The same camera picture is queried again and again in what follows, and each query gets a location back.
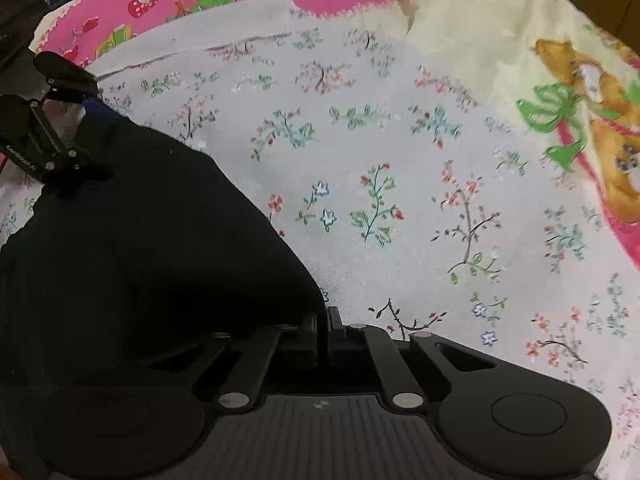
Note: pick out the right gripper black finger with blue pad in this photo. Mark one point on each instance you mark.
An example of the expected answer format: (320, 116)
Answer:
(363, 359)

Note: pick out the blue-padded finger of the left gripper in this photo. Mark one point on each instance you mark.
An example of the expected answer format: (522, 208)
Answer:
(95, 109)

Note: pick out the black pants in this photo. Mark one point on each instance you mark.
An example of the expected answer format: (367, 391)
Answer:
(113, 293)

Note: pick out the white floral bed sheet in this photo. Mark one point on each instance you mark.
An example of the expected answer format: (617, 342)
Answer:
(429, 217)

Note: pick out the pink cartoon quilt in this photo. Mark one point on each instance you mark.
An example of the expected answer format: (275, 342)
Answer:
(497, 49)

